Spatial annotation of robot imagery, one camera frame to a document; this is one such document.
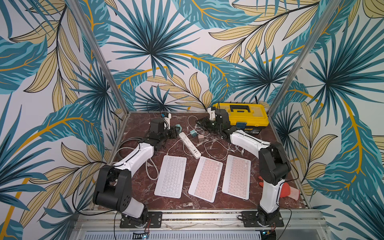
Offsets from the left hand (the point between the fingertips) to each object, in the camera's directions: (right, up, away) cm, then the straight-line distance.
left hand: (178, 129), depth 86 cm
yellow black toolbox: (+43, +7, +6) cm, 44 cm away
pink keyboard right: (+34, -29, +1) cm, 45 cm away
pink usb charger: (+13, -5, +17) cm, 22 cm away
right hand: (+10, +5, +2) cm, 11 cm away
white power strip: (+6, -11, +11) cm, 17 cm away
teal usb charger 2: (+1, +1, +1) cm, 2 cm away
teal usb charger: (+9, -3, +17) cm, 19 cm away
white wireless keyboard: (-4, -29, -1) cm, 30 cm away
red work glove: (+60, -33, -4) cm, 68 cm away
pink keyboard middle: (+16, -29, +1) cm, 33 cm away
